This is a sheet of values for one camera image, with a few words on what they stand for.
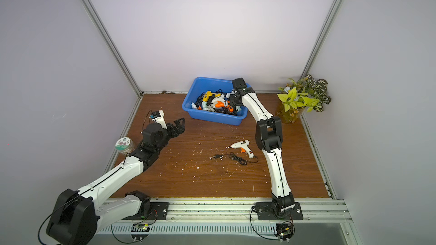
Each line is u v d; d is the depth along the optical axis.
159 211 0.74
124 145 0.86
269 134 0.62
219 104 1.06
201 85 1.10
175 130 0.73
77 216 0.39
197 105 1.08
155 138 0.62
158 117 0.71
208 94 1.13
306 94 0.93
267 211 0.73
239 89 0.78
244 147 0.92
